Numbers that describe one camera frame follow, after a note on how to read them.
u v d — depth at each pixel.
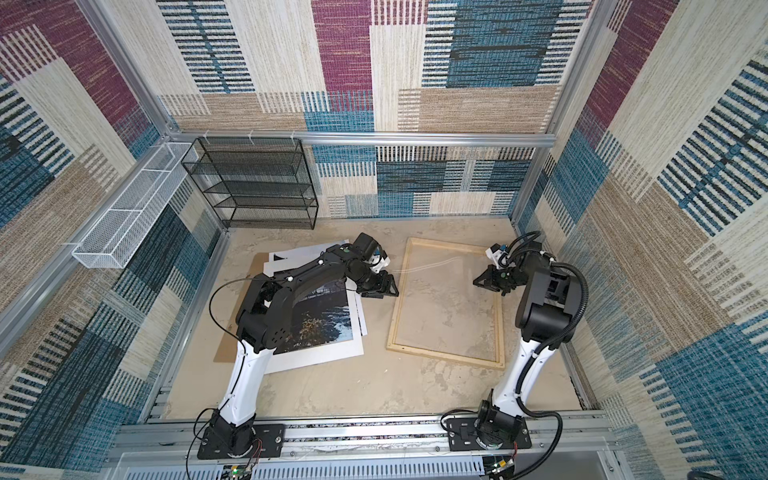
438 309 0.97
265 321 0.57
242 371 0.60
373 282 0.87
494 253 0.94
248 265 1.07
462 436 0.73
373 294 0.91
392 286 0.90
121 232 0.73
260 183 1.11
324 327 0.92
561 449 0.70
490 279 0.89
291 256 1.11
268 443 0.73
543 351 0.56
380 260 0.85
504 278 0.86
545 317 0.56
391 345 0.87
